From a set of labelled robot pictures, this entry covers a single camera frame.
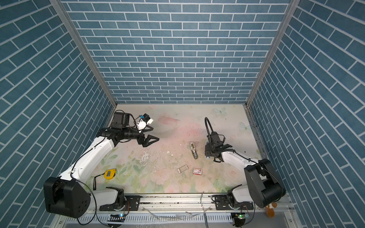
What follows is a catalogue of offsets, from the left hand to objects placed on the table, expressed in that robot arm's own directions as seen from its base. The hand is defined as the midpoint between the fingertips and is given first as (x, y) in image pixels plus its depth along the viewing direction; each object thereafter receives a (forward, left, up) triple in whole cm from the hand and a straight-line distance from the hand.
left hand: (154, 133), depth 77 cm
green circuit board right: (-38, -45, -22) cm, 62 cm away
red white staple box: (-14, -24, -20) cm, 34 cm away
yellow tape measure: (-15, +27, -20) cm, 37 cm away
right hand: (0, -32, -18) cm, 37 cm away
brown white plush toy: (-35, -59, -17) cm, 71 cm away
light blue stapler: (-2, -23, -19) cm, 30 cm away
